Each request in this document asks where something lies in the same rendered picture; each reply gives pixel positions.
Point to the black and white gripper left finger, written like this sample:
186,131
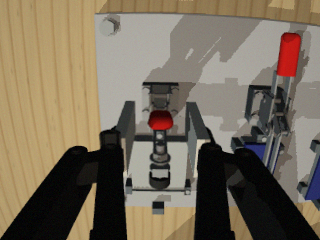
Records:
52,210

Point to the grey fixture plate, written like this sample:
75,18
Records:
214,59

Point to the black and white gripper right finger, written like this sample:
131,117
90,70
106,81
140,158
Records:
267,210

